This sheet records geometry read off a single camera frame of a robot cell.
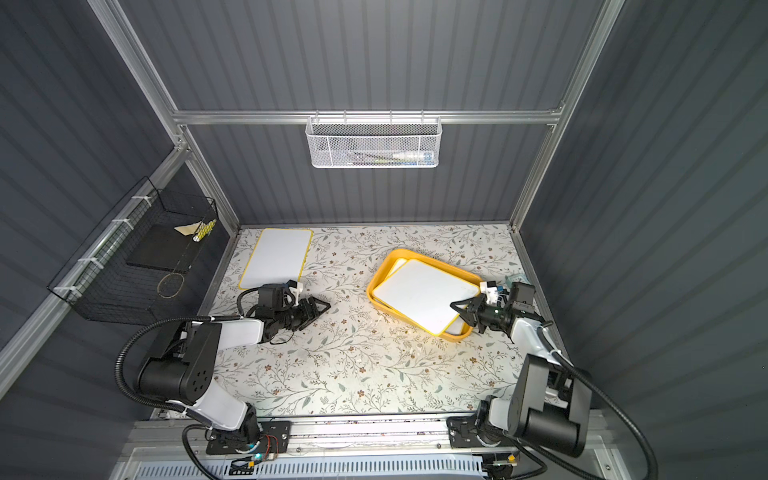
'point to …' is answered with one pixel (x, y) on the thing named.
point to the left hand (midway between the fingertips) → (328, 312)
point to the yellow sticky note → (188, 229)
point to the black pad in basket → (164, 247)
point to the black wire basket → (98, 285)
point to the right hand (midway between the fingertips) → (457, 308)
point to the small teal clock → (510, 279)
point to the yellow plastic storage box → (381, 268)
